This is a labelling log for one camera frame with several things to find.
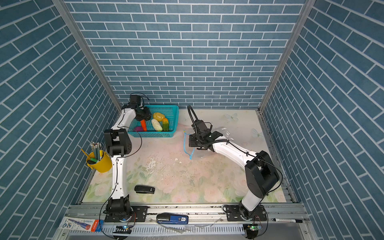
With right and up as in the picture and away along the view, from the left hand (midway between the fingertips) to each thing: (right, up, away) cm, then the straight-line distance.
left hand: (148, 113), depth 110 cm
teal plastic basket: (+17, 0, +2) cm, 17 cm away
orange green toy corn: (+14, -9, -3) cm, 16 cm away
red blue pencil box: (-17, -55, -41) cm, 71 cm away
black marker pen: (+81, -55, -38) cm, 105 cm away
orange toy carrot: (-3, -9, -2) cm, 9 cm away
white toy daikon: (+8, -9, -5) cm, 13 cm away
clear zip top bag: (+35, -24, -27) cm, 51 cm away
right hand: (+32, -17, -23) cm, 43 cm away
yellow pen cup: (-15, -31, -28) cm, 44 cm away
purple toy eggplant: (-4, -12, -10) cm, 16 cm away
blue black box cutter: (+23, -51, -42) cm, 70 cm away
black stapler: (+9, -42, -32) cm, 54 cm away
